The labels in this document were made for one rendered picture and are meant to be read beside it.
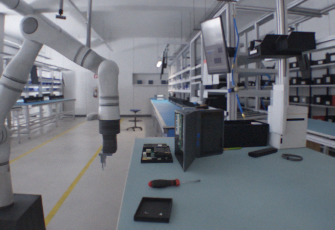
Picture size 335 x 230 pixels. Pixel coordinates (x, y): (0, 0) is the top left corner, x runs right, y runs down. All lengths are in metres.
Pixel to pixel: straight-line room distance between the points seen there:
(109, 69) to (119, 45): 11.61
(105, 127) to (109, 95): 0.11
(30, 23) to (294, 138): 1.27
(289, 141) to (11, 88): 1.25
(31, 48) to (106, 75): 0.32
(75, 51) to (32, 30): 0.17
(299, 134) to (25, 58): 1.28
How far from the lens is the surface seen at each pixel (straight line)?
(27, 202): 1.14
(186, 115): 0.90
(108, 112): 0.87
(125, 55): 12.35
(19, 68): 0.97
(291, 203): 0.73
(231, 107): 2.63
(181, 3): 6.50
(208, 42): 2.41
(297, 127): 1.37
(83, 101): 12.58
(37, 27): 0.93
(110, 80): 0.86
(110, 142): 0.89
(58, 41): 0.91
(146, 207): 0.66
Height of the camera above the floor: 1.29
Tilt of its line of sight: 3 degrees down
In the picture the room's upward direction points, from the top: straight up
